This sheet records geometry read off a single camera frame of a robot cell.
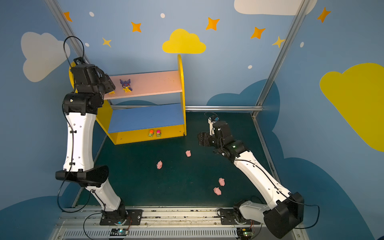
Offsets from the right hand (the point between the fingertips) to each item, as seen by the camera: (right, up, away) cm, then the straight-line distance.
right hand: (205, 133), depth 77 cm
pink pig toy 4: (+7, -33, +5) cm, 34 cm away
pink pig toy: (-27, -20, +14) cm, 37 cm away
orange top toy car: (-37, -1, +28) cm, 46 cm away
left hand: (-48, +24, -12) cm, 55 cm away
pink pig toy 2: (-10, -14, +19) cm, 25 cm away
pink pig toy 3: (+10, -28, +9) cm, 31 cm away
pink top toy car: (-31, -1, +27) cm, 42 cm away
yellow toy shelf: (-51, +5, +20) cm, 55 cm away
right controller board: (+19, -49, -6) cm, 53 cm away
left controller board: (-42, -47, -7) cm, 64 cm away
